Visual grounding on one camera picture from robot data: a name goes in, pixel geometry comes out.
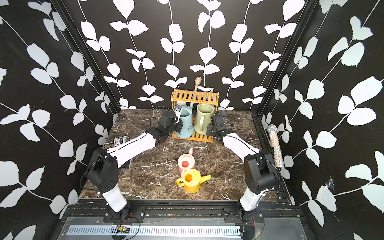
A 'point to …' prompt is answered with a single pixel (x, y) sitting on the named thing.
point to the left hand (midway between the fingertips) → (179, 115)
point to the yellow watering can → (191, 180)
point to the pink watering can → (186, 161)
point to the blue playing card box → (120, 140)
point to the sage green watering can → (204, 111)
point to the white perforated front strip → (154, 231)
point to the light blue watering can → (186, 130)
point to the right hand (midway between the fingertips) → (209, 125)
